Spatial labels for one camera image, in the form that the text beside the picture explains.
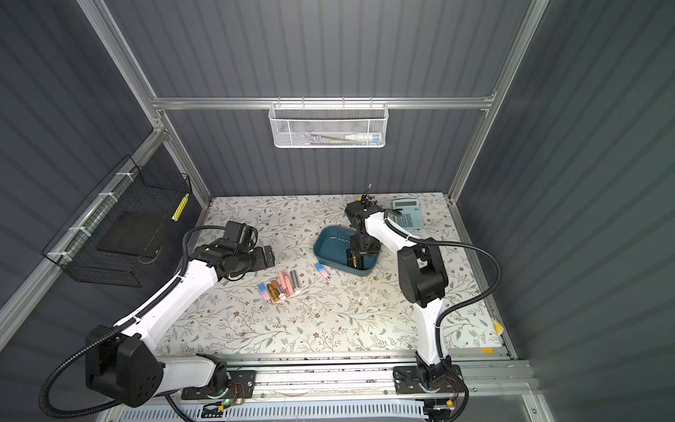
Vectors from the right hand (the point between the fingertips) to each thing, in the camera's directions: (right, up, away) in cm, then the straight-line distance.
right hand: (365, 253), depth 95 cm
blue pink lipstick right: (-16, -7, +1) cm, 17 cm away
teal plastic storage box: (-13, +2, +10) cm, 17 cm away
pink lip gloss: (-28, -11, -2) cm, 30 cm away
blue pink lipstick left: (-37, -13, -2) cm, 39 cm away
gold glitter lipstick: (-33, -13, -4) cm, 35 cm away
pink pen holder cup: (+1, +20, +7) cm, 21 cm away
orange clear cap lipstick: (-32, -11, -2) cm, 34 cm away
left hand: (-33, -1, -13) cm, 36 cm away
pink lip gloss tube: (-30, -9, -2) cm, 32 cm away
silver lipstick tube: (-26, -9, -2) cm, 27 cm away
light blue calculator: (+21, +14, +15) cm, 30 cm away
